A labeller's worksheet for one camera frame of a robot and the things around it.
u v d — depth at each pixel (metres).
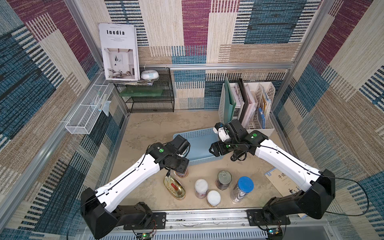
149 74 0.87
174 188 0.81
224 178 0.78
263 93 0.95
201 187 0.73
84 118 0.92
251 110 0.93
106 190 0.40
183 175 0.78
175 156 0.60
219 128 0.70
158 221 0.73
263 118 0.92
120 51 0.78
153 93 0.95
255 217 0.73
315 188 0.40
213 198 0.74
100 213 0.37
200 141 1.02
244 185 0.66
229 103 0.82
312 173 0.43
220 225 0.73
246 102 0.83
